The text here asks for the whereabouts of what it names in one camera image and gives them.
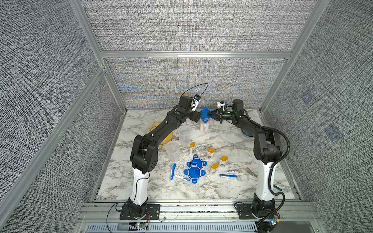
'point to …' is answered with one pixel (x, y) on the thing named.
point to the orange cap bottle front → (214, 167)
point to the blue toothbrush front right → (228, 176)
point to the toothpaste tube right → (234, 172)
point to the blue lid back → (204, 116)
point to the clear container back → (205, 127)
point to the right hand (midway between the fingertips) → (208, 110)
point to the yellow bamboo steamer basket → (168, 139)
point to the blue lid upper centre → (196, 161)
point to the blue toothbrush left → (172, 173)
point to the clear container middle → (184, 136)
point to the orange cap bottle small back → (207, 127)
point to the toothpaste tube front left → (182, 177)
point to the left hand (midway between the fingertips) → (197, 107)
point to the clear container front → (173, 148)
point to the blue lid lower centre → (194, 173)
